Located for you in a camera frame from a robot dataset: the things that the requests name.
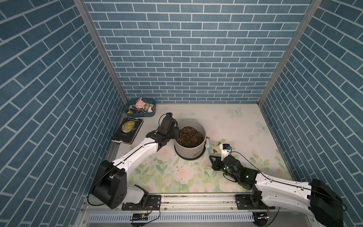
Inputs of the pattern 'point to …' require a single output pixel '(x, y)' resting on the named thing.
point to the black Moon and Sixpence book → (128, 130)
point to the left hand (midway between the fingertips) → (180, 130)
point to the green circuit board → (140, 216)
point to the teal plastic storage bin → (149, 110)
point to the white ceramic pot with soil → (192, 139)
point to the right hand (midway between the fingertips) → (209, 158)
